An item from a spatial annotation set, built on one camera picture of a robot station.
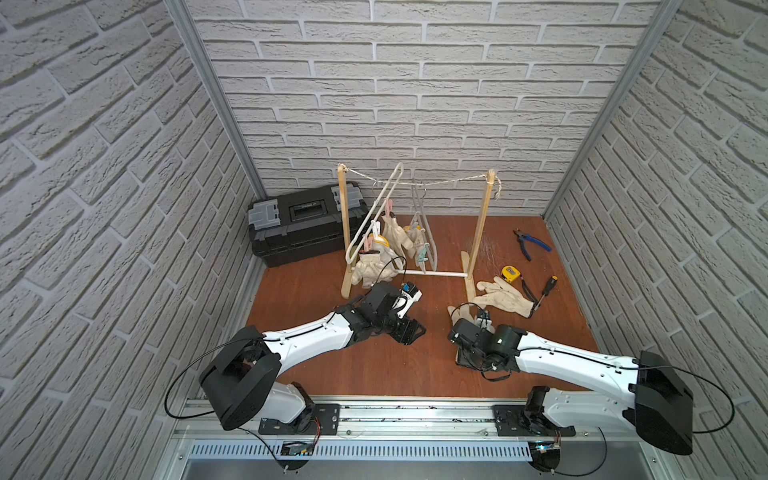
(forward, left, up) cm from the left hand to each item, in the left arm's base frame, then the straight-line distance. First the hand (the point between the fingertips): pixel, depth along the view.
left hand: (420, 323), depth 81 cm
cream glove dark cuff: (+25, +6, +7) cm, 27 cm away
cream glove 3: (+13, -27, -6) cm, 30 cm away
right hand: (-7, -14, -7) cm, 17 cm away
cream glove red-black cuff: (+7, -15, -7) cm, 18 cm away
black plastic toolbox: (+31, +36, +7) cm, 48 cm away
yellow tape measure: (+21, -33, -6) cm, 40 cm away
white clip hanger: (+17, +15, +21) cm, 31 cm away
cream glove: (+15, +14, +4) cm, 21 cm away
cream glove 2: (+27, 0, +6) cm, 28 cm away
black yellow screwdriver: (+15, -44, -7) cm, 47 cm away
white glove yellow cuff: (+20, +10, +6) cm, 23 cm away
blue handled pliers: (+38, -43, -7) cm, 58 cm away
